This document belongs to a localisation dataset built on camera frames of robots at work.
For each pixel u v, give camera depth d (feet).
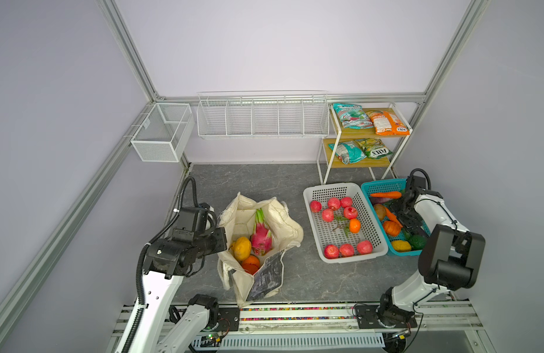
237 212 2.54
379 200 3.32
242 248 2.62
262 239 2.72
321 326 2.41
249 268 2.19
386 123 2.77
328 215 3.07
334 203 3.24
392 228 2.92
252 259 2.64
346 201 3.25
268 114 3.22
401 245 2.79
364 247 2.77
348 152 3.25
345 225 3.15
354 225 2.99
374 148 3.34
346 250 2.76
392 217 3.05
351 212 3.09
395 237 3.05
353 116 2.91
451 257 1.52
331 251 2.77
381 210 3.14
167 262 1.39
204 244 1.93
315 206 3.17
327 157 3.33
